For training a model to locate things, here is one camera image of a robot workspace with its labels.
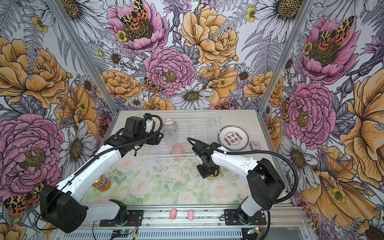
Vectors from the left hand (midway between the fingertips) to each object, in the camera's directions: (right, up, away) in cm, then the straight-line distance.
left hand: (156, 138), depth 81 cm
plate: (+46, -2, +21) cm, 50 cm away
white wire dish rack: (+7, +5, +28) cm, 29 cm away
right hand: (+28, -21, +1) cm, 35 cm away
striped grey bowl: (+2, +8, +23) cm, 25 cm away
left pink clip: (+10, -36, -6) cm, 38 cm away
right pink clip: (+18, -37, -6) cm, 42 cm away
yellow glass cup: (+30, -14, -14) cm, 36 cm away
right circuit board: (+49, -42, -9) cm, 65 cm away
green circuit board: (-14, -43, -10) cm, 46 cm away
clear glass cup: (+6, 0, +13) cm, 14 cm away
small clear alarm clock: (+60, -6, +18) cm, 63 cm away
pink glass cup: (+11, -8, +7) cm, 15 cm away
